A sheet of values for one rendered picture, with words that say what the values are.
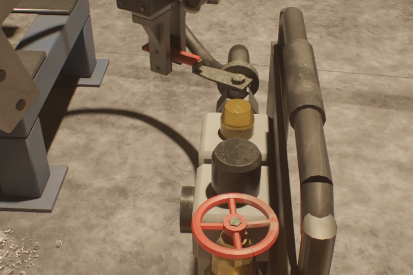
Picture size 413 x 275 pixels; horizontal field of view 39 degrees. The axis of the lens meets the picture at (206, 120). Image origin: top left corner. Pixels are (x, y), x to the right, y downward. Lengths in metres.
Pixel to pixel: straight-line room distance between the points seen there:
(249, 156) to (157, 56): 0.25
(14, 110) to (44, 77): 0.98
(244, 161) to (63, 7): 0.99
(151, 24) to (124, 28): 1.22
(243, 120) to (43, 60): 0.71
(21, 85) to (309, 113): 0.28
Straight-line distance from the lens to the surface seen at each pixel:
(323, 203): 0.43
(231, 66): 0.78
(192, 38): 1.26
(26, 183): 1.26
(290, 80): 0.55
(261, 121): 0.67
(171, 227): 1.19
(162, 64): 0.75
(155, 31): 0.72
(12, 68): 0.28
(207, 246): 0.47
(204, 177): 0.59
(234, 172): 0.54
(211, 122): 0.67
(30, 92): 0.29
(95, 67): 1.69
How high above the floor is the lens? 0.85
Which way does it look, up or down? 36 degrees down
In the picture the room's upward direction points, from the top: straight up
